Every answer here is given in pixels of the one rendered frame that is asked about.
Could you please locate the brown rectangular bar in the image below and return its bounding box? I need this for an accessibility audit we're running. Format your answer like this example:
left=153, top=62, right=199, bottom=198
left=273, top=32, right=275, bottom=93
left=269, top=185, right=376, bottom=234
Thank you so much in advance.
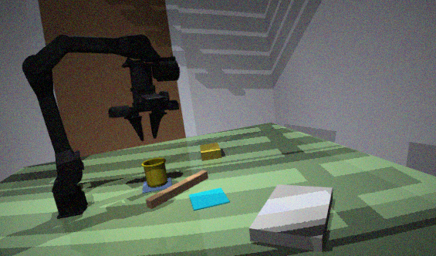
left=146, top=170, right=208, bottom=209

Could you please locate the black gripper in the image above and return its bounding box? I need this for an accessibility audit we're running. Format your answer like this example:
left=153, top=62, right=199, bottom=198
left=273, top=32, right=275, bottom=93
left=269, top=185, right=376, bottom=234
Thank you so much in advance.
left=108, top=82, right=179, bottom=141

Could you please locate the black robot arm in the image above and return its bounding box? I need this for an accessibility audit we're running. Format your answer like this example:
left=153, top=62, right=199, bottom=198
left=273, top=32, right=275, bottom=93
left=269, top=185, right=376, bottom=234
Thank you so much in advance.
left=22, top=34, right=180, bottom=219

